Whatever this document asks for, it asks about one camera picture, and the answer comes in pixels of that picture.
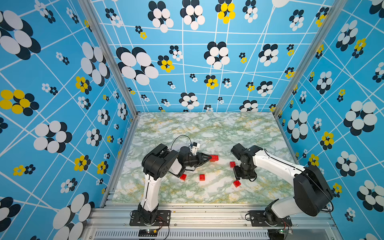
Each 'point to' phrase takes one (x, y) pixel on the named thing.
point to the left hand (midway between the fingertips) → (212, 158)
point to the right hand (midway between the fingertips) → (242, 177)
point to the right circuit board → (276, 234)
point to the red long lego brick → (214, 158)
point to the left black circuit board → (148, 232)
